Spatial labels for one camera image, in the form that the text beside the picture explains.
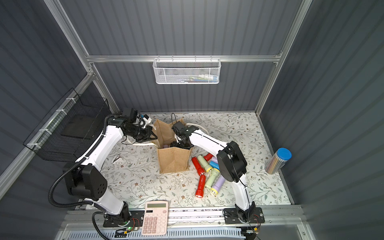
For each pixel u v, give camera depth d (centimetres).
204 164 90
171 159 82
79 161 44
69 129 74
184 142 68
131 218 72
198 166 89
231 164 55
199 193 79
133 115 69
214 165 89
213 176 84
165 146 97
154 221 72
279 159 75
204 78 91
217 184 82
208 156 94
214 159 91
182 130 72
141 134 71
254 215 72
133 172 89
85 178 43
